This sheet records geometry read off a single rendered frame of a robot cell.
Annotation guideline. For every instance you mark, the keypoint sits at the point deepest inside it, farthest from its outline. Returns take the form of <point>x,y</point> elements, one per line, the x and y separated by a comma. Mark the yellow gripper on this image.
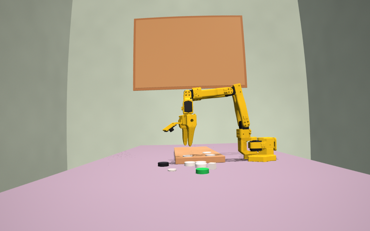
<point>188,124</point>

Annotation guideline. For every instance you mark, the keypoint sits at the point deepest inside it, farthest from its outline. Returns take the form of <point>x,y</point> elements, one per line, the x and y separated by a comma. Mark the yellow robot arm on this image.
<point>261,149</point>

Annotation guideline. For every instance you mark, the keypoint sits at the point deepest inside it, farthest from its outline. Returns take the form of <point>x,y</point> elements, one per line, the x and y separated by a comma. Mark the green disc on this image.
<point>202,170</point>

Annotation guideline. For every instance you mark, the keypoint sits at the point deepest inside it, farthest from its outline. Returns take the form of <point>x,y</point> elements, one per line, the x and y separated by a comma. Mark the black disc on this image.
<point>163,164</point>

